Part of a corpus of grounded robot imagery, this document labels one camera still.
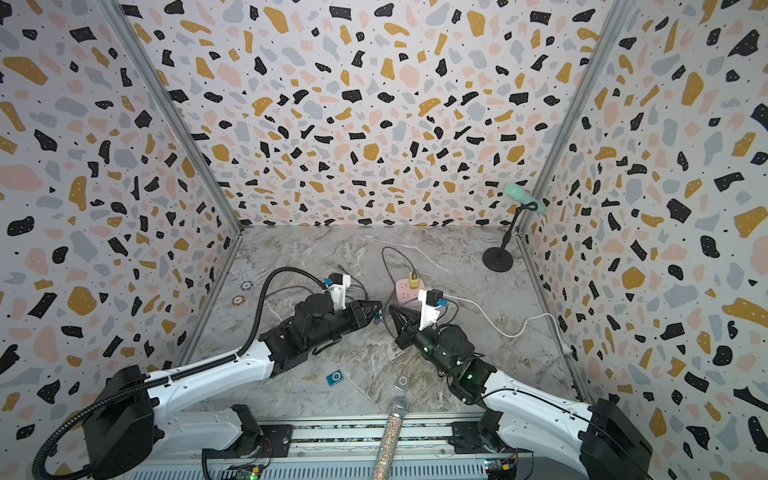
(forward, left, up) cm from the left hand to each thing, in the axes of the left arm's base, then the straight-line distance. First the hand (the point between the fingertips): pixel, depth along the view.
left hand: (388, 306), depth 74 cm
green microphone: (+30, -38, +10) cm, 50 cm away
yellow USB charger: (+18, -8, -17) cm, 26 cm away
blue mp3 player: (-10, +16, -21) cm, 28 cm away
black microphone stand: (+33, -40, -23) cm, 57 cm away
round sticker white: (+22, +50, -21) cm, 59 cm away
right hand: (-2, -2, +2) cm, 3 cm away
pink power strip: (+17, -4, -20) cm, 27 cm away
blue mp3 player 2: (-2, +3, -2) cm, 4 cm away
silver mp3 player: (-12, -3, -22) cm, 25 cm away
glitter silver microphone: (-19, -2, -18) cm, 26 cm away
